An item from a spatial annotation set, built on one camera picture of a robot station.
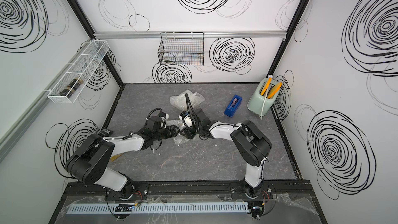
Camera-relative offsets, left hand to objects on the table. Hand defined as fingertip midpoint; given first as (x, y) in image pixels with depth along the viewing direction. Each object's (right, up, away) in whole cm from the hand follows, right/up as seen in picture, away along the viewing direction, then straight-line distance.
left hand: (176, 130), depth 91 cm
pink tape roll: (+37, +17, +11) cm, 42 cm away
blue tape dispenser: (+36, +14, +10) cm, 40 cm away
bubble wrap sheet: (+3, -3, -7) cm, 8 cm away
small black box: (-43, -1, +1) cm, 43 cm away
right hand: (+4, 0, -2) cm, 5 cm away
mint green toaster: (+48, +17, +2) cm, 51 cm away
